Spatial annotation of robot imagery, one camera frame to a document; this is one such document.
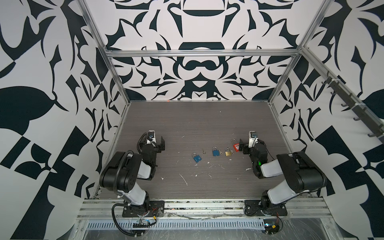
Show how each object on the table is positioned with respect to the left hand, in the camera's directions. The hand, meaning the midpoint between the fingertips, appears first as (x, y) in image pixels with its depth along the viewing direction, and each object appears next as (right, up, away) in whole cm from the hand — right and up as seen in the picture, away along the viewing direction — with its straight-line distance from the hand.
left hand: (152, 135), depth 91 cm
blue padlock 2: (+38, -11, +3) cm, 40 cm away
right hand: (+59, -2, +2) cm, 59 cm away
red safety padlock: (+51, -8, +2) cm, 52 cm away
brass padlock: (+46, -12, +3) cm, 47 cm away
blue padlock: (+26, -14, 0) cm, 30 cm away
